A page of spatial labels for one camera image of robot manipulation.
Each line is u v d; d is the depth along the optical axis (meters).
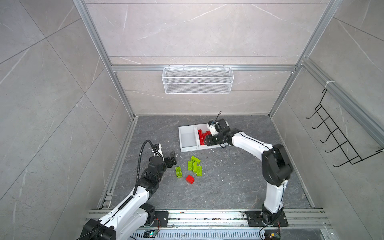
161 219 0.73
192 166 0.90
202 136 1.03
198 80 1.00
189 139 1.05
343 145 0.64
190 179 0.85
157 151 0.70
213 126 0.77
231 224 0.73
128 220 0.55
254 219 0.73
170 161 0.75
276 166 0.50
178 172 0.88
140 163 0.58
